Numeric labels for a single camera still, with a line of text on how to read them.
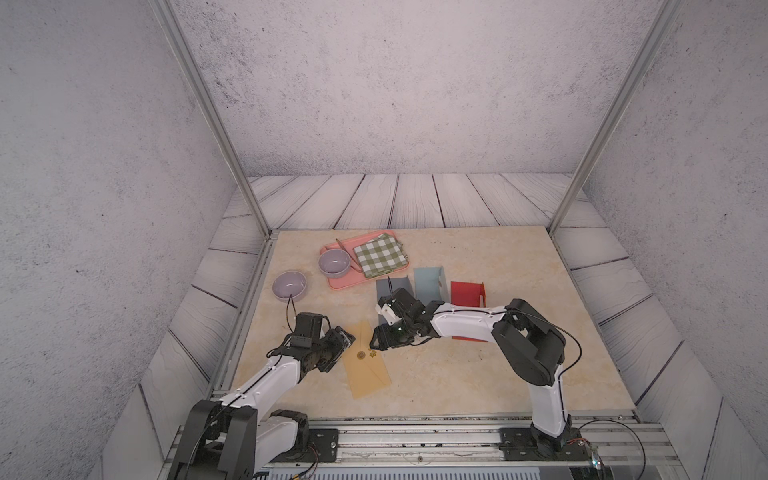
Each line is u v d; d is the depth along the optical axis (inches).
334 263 42.0
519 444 29.0
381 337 31.8
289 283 40.0
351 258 43.8
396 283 40.7
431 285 41.7
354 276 41.6
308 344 26.9
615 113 34.4
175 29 28.6
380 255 43.9
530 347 19.7
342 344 30.6
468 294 40.2
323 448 28.6
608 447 29.2
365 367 34.1
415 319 28.1
